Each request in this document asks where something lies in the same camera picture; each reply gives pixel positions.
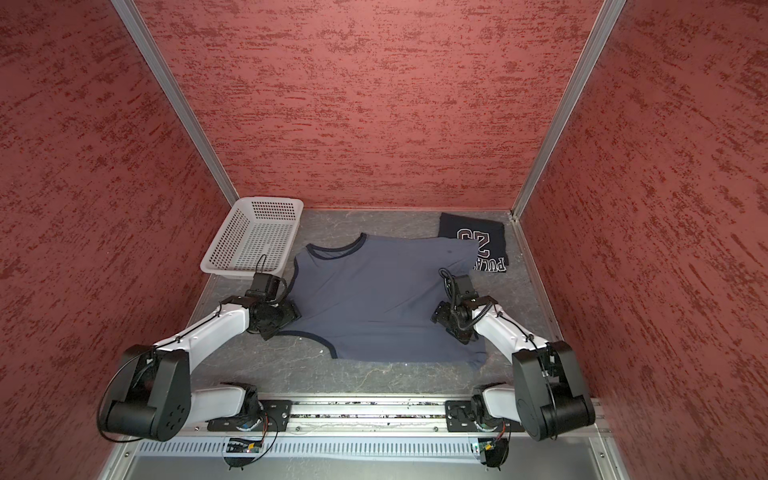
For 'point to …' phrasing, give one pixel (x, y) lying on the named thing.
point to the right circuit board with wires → (494, 451)
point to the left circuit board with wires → (240, 445)
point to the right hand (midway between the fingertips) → (442, 329)
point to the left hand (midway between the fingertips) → (291, 325)
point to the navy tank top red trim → (492, 253)
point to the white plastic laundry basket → (259, 236)
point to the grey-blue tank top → (393, 299)
